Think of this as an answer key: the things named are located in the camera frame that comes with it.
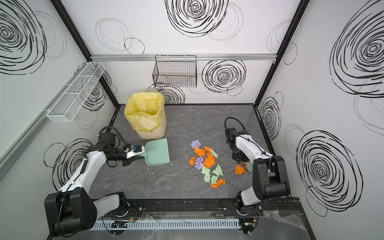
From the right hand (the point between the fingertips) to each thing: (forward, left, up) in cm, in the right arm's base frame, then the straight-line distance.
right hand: (243, 161), depth 84 cm
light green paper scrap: (+6, +15, -5) cm, 17 cm away
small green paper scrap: (-6, +20, -6) cm, 22 cm away
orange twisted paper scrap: (+2, +29, -4) cm, 29 cm away
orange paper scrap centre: (+8, +24, -3) cm, 26 cm away
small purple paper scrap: (+1, +25, -5) cm, 25 cm away
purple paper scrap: (+14, +27, -4) cm, 31 cm away
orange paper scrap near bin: (+2, +18, -5) cm, 19 cm away
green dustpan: (+2, +49, +5) cm, 49 cm away
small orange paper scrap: (-3, +1, -6) cm, 7 cm away
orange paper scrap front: (-10, +14, -5) cm, 18 cm away
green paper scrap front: (-8, +17, -5) cm, 19 cm away
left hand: (+2, +57, +6) cm, 58 cm away
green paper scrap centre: (-4, +14, -5) cm, 15 cm away
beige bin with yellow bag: (+16, +54, +22) cm, 60 cm away
